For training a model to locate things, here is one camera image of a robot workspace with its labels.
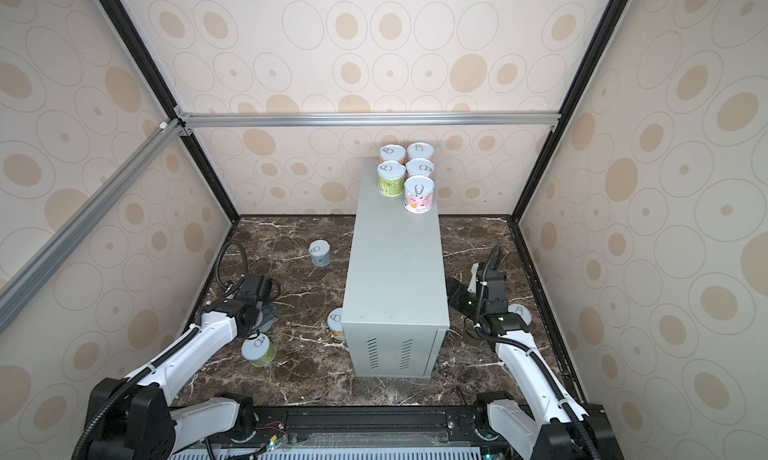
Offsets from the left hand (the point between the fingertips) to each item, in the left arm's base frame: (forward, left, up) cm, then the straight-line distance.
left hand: (265, 311), depth 86 cm
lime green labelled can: (-10, 0, -2) cm, 11 cm away
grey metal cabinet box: (-13, -37, +26) cm, 47 cm away
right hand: (+5, -53, +5) cm, 53 cm away
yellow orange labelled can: (-2, -20, -3) cm, 20 cm away
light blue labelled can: (+23, -12, -3) cm, 26 cm away
